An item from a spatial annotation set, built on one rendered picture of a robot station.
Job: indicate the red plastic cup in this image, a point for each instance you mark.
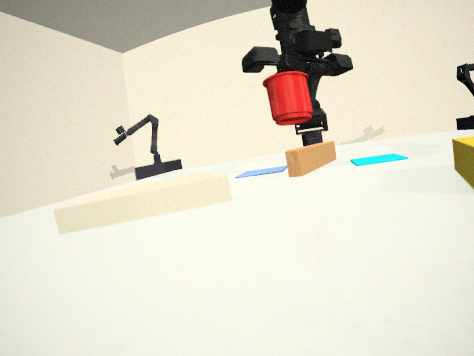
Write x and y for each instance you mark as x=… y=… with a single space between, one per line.
x=289 y=98

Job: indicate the yellow rectangular block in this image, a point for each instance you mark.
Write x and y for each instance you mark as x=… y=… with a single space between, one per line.
x=463 y=151

